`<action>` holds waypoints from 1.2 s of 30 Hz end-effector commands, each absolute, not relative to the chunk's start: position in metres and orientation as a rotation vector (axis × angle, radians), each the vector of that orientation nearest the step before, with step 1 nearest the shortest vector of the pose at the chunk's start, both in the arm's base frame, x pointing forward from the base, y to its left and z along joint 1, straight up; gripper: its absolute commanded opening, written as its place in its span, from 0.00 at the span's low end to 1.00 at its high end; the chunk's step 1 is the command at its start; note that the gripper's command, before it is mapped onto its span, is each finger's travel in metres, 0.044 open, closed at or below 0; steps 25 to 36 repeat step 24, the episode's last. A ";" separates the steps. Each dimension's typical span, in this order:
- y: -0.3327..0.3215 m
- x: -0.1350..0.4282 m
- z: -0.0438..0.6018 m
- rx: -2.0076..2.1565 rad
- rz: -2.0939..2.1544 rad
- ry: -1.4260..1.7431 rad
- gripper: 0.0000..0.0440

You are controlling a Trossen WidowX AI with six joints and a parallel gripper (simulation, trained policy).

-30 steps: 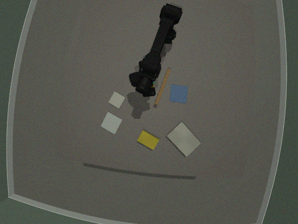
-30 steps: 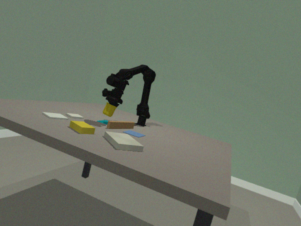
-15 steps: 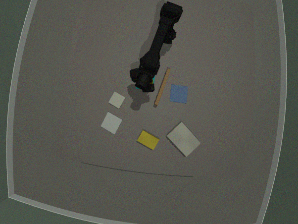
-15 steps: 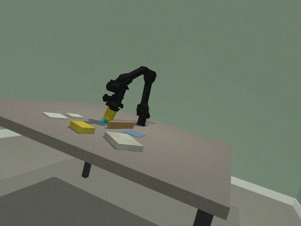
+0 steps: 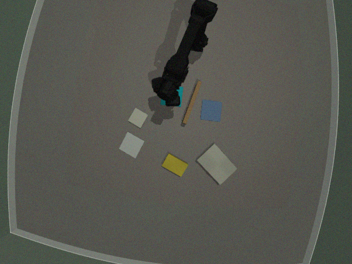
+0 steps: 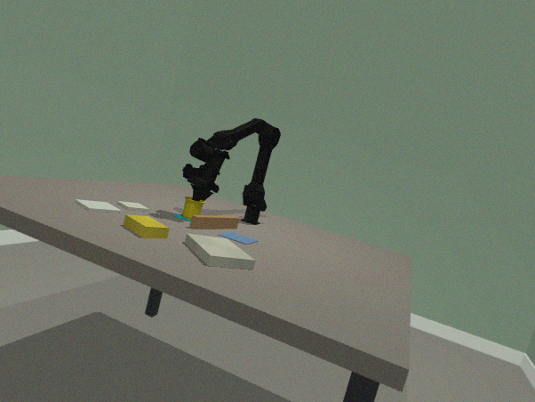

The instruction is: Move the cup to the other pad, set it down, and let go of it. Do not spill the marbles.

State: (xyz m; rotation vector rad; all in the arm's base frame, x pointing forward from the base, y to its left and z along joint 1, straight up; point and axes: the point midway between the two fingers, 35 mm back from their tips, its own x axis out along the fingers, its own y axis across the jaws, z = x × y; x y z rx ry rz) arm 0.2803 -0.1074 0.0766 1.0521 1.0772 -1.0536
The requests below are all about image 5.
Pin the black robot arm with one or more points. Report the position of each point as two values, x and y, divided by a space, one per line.
194 39

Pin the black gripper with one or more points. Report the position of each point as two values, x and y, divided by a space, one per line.
175 101

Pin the brown rectangular block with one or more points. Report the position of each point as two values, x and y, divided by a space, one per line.
192 102

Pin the yellow rectangular block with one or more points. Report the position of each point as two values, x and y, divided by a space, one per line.
175 165

